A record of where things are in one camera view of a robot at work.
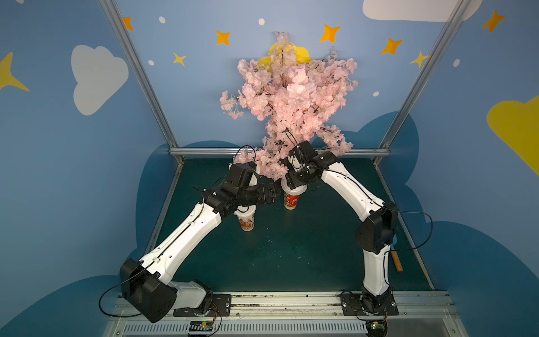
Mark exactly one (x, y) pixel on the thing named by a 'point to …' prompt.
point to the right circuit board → (376, 328)
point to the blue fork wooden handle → (398, 267)
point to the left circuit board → (202, 327)
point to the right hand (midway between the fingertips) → (298, 178)
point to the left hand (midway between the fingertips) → (271, 190)
